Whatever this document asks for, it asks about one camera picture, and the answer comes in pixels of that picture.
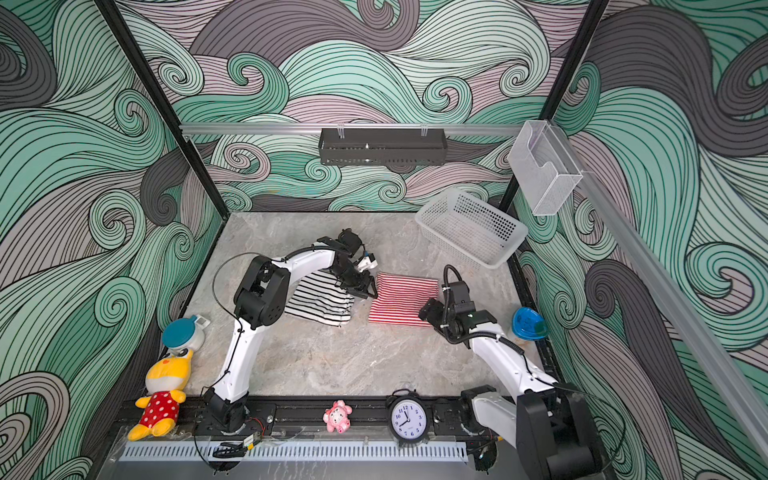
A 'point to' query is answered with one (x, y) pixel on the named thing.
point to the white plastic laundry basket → (482, 232)
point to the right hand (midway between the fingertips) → (427, 317)
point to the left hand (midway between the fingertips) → (373, 294)
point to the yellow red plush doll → (165, 380)
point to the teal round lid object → (185, 333)
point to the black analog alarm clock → (409, 417)
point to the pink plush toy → (337, 417)
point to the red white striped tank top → (400, 299)
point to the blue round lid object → (529, 324)
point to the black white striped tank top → (320, 298)
